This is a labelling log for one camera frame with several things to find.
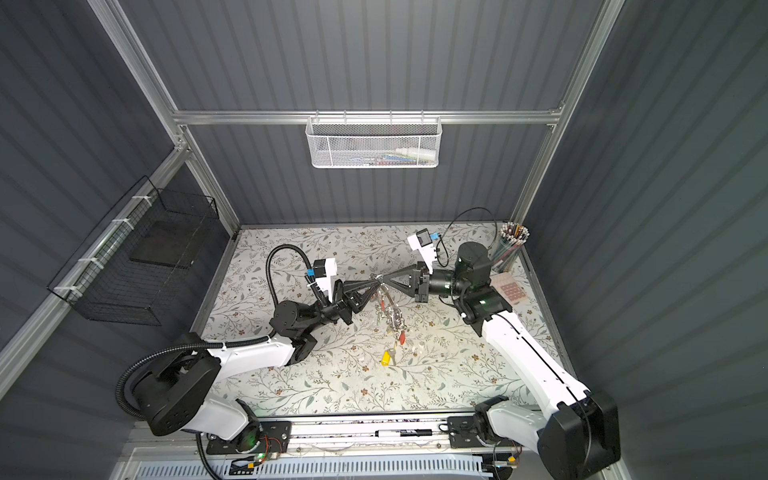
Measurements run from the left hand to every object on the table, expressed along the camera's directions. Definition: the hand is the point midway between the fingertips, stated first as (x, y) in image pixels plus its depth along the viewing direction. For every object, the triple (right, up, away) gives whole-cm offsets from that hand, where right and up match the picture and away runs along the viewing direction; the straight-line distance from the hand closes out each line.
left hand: (380, 286), depth 64 cm
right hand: (+2, 0, +1) cm, 2 cm away
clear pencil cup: (+41, +12, +30) cm, 52 cm away
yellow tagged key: (+2, -23, +23) cm, 33 cm away
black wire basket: (-60, +3, +8) cm, 60 cm away
